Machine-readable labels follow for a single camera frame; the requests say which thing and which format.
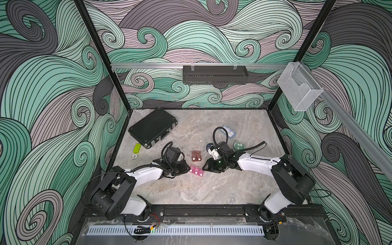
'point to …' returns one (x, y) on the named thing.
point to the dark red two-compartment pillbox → (196, 155)
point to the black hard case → (152, 127)
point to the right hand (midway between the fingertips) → (203, 170)
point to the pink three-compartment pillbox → (196, 170)
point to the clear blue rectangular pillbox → (231, 133)
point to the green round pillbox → (239, 146)
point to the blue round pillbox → (209, 146)
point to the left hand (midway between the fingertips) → (190, 167)
